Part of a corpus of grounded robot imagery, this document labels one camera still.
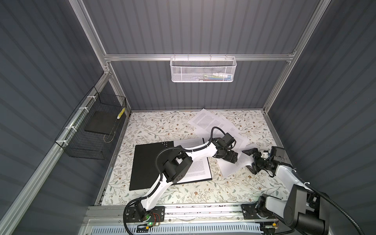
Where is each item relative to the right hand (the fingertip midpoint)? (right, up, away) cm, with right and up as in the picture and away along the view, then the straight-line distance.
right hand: (246, 158), depth 86 cm
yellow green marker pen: (-73, +27, -5) cm, 78 cm away
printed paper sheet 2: (-11, -6, +1) cm, 12 cm away
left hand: (-8, -1, +5) cm, 9 cm away
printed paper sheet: (-28, -8, +3) cm, 29 cm away
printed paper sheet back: (-24, +21, +26) cm, 41 cm away
